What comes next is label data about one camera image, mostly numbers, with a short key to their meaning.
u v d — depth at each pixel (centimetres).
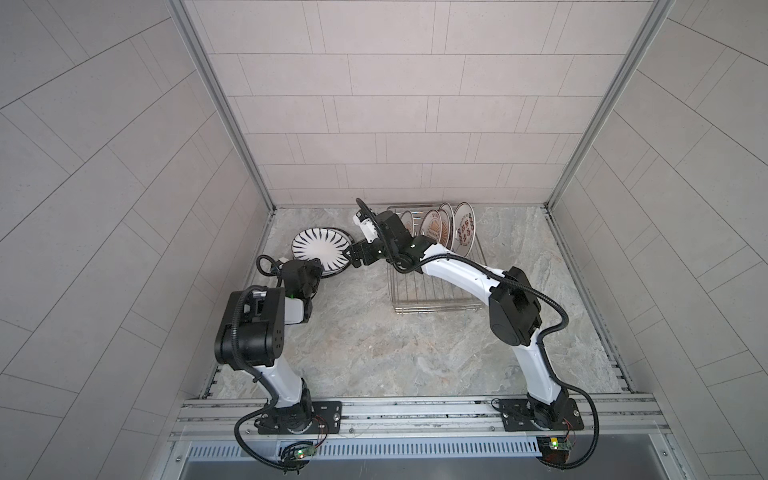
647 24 73
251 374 48
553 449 68
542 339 55
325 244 99
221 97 85
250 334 46
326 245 99
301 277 74
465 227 97
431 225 99
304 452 64
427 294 91
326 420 71
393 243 67
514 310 52
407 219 99
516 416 71
